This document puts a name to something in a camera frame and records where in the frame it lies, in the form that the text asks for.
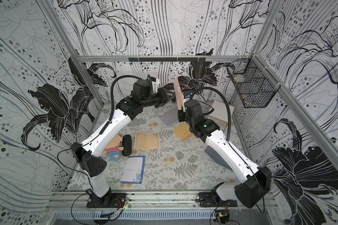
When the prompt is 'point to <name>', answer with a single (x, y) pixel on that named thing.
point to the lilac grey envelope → (170, 116)
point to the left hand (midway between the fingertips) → (174, 96)
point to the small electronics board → (224, 214)
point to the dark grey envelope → (216, 157)
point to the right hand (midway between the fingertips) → (184, 106)
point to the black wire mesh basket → (254, 84)
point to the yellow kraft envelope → (182, 131)
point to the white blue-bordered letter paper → (134, 170)
